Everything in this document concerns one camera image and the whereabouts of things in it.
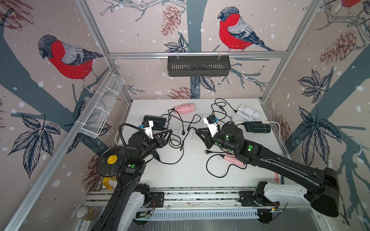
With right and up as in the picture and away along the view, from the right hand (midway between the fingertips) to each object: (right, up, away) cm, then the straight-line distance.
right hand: (198, 128), depth 69 cm
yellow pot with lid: (-47, -20, +6) cm, 52 cm away
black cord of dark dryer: (-25, -19, +19) cm, 37 cm away
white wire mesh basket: (-61, 0, +14) cm, 63 cm away
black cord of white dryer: (+32, +9, +42) cm, 53 cm away
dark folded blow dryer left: (-28, +1, +31) cm, 42 cm away
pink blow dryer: (-8, +11, +39) cm, 41 cm away
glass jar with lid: (-49, -37, -7) cm, 62 cm away
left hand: (-13, -1, +2) cm, 14 cm away
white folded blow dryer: (+41, +8, +39) cm, 57 cm away
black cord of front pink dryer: (+7, -18, +21) cm, 28 cm away
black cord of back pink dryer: (-9, -5, +26) cm, 28 cm away
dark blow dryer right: (+43, -3, +30) cm, 53 cm away
